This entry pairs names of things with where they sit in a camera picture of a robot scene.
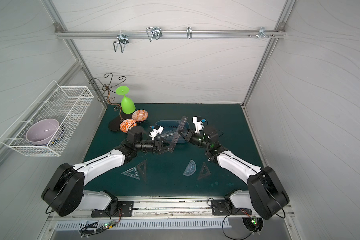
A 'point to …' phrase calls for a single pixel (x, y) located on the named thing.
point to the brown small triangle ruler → (205, 171)
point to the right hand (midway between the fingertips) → (177, 130)
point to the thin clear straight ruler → (169, 135)
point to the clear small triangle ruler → (132, 172)
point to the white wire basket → (67, 104)
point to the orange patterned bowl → (126, 124)
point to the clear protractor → (190, 169)
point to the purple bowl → (41, 132)
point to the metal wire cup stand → (114, 124)
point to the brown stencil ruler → (178, 132)
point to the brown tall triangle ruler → (142, 174)
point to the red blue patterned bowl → (139, 115)
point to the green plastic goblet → (127, 106)
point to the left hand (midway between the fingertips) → (171, 148)
